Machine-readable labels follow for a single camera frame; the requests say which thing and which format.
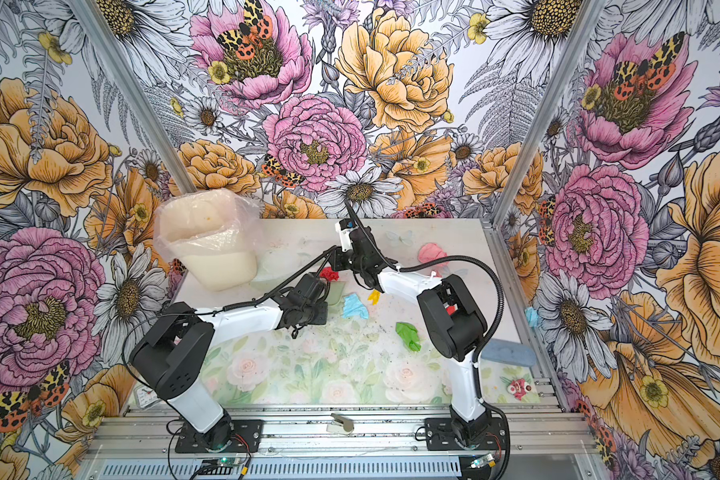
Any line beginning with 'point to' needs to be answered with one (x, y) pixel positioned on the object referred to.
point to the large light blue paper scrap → (352, 306)
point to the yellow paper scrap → (374, 297)
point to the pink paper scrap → (430, 252)
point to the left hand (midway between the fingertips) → (317, 320)
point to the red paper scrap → (328, 273)
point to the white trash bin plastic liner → (214, 233)
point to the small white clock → (146, 396)
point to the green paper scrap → (409, 334)
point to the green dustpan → (273, 269)
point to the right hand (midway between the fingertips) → (330, 257)
